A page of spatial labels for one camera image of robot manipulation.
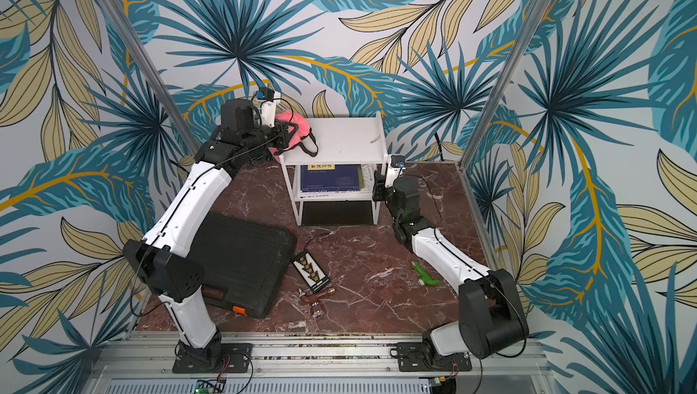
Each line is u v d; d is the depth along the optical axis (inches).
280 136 26.6
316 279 34.0
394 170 27.8
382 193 29.3
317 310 31.3
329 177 35.3
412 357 28.9
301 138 30.1
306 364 28.8
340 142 30.8
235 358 28.5
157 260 17.6
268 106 26.1
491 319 16.7
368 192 34.6
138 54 32.8
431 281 34.0
